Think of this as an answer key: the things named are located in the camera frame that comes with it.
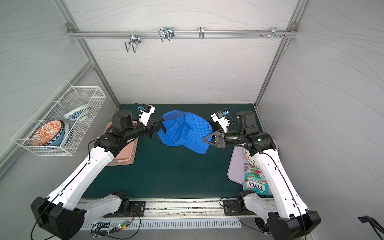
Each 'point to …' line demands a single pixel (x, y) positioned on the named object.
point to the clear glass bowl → (77, 100)
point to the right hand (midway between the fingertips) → (204, 140)
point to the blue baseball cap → (185, 129)
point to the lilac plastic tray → (236, 169)
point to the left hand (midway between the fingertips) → (159, 121)
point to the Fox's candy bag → (255, 180)
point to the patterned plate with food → (251, 158)
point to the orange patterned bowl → (51, 134)
